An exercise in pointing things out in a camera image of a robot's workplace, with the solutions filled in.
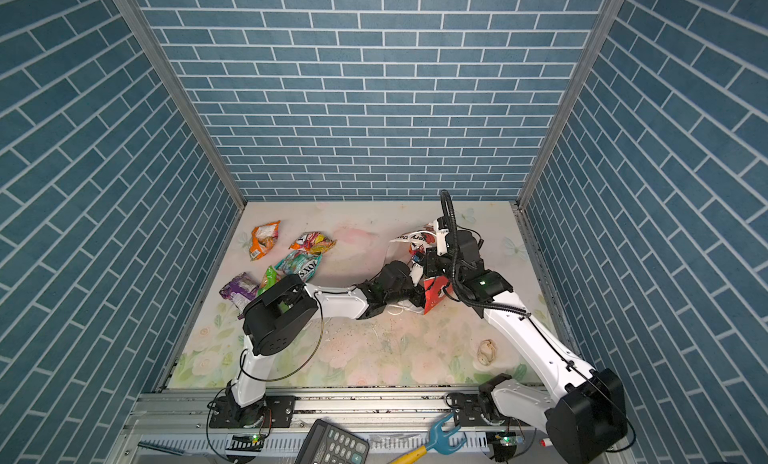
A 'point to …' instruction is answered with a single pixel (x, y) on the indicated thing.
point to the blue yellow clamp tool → (440, 444)
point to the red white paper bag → (412, 247)
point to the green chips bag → (269, 280)
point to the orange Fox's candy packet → (314, 242)
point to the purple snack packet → (240, 291)
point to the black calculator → (327, 443)
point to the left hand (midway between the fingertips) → (434, 285)
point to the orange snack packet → (263, 238)
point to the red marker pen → (546, 442)
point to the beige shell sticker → (487, 352)
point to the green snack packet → (305, 265)
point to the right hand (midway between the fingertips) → (424, 246)
